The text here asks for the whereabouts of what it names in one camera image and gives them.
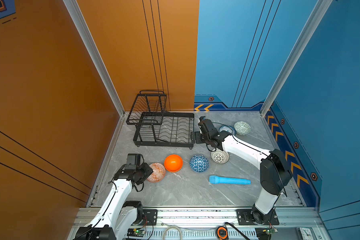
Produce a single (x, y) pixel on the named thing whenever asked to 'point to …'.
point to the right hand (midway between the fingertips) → (195, 135)
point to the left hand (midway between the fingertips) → (150, 169)
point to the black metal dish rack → (154, 127)
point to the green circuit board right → (272, 230)
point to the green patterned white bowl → (242, 128)
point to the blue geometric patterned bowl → (199, 163)
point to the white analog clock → (306, 233)
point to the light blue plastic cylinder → (214, 179)
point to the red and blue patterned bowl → (159, 173)
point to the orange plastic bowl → (173, 163)
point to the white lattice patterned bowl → (220, 156)
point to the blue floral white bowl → (228, 129)
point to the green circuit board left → (133, 232)
